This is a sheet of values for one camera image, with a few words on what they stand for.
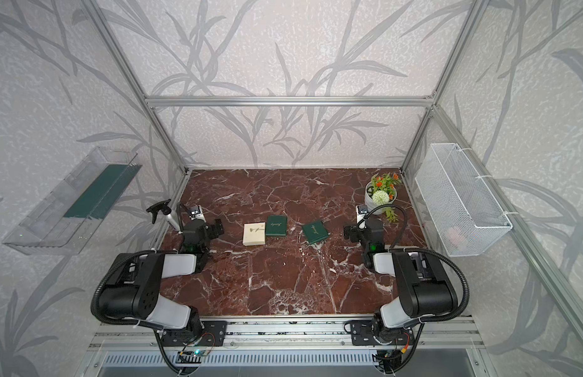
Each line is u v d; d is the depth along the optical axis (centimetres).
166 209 89
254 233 94
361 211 82
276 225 96
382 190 93
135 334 76
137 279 50
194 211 80
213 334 72
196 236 72
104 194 64
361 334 73
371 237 72
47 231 61
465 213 61
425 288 45
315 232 94
